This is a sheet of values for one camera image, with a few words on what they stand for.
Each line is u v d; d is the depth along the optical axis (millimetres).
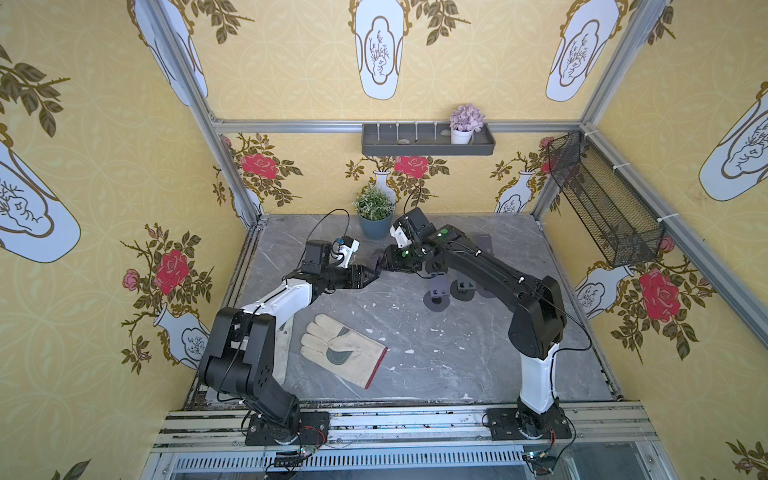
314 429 732
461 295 979
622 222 835
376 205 1051
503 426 736
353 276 783
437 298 932
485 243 1067
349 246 829
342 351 858
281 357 854
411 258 731
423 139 923
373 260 857
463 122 821
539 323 494
